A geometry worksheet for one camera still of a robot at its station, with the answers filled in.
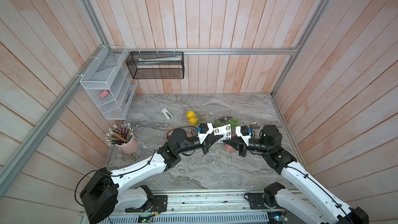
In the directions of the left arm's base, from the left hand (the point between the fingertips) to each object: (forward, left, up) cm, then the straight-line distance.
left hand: (221, 137), depth 66 cm
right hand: (+1, -2, -4) cm, 5 cm away
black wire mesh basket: (+58, +39, -4) cm, 70 cm away
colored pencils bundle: (+9, +54, -16) cm, 57 cm away
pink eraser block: (+26, +61, 0) cm, 66 cm away
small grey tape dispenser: (+24, -28, -27) cm, 45 cm away
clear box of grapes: (+25, -9, -22) cm, 34 cm away
